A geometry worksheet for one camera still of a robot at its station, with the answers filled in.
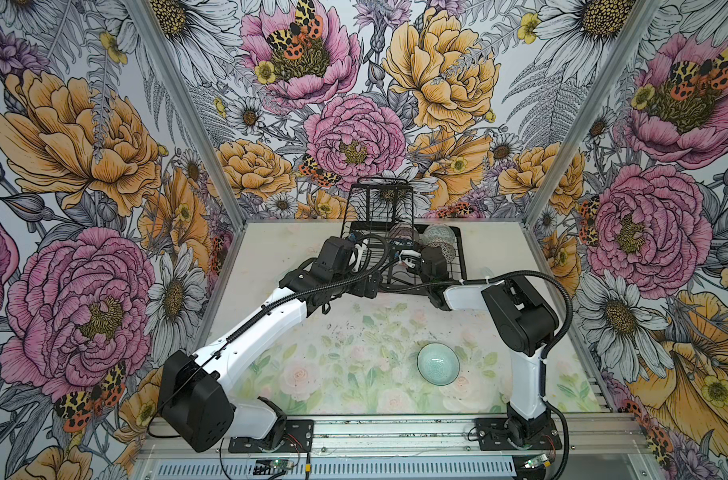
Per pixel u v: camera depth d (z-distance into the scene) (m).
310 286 0.56
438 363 0.85
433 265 0.78
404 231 1.12
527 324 0.54
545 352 0.55
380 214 1.23
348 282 0.54
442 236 1.12
